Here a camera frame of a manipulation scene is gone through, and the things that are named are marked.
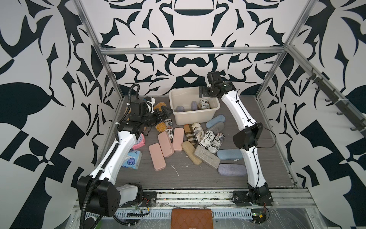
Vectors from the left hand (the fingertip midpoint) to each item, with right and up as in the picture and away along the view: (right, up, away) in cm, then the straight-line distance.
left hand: (166, 111), depth 77 cm
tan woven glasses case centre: (+13, -23, +10) cm, 28 cm away
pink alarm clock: (-18, -20, +14) cm, 30 cm away
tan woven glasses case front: (+21, +4, +34) cm, 40 cm away
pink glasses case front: (-7, -27, +10) cm, 30 cm away
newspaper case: (+24, +6, +28) cm, 37 cm away
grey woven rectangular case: (+23, -26, +6) cm, 35 cm away
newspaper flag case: (+30, -19, +14) cm, 38 cm away
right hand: (+23, +14, +15) cm, 31 cm away
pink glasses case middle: (-2, -20, +11) cm, 23 cm away
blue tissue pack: (-19, -28, +6) cm, 34 cm away
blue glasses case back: (+36, -4, +24) cm, 43 cm away
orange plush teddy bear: (-5, -10, +19) cm, 22 cm away
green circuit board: (+46, -51, -6) cm, 69 cm away
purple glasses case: (+17, +4, +31) cm, 36 cm away
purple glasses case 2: (+36, -32, +4) cm, 49 cm away
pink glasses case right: (+6, -18, +17) cm, 25 cm away
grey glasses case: (+32, -11, +19) cm, 39 cm away
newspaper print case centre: (+24, -17, +12) cm, 32 cm away
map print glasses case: (+19, -13, +19) cm, 30 cm away
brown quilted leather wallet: (+13, -50, -10) cm, 52 cm away
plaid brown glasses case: (+14, -16, +17) cm, 27 cm away
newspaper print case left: (0, -11, +20) cm, 22 cm away
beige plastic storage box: (+10, +11, +32) cm, 35 cm away
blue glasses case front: (+37, -25, +9) cm, 45 cm away
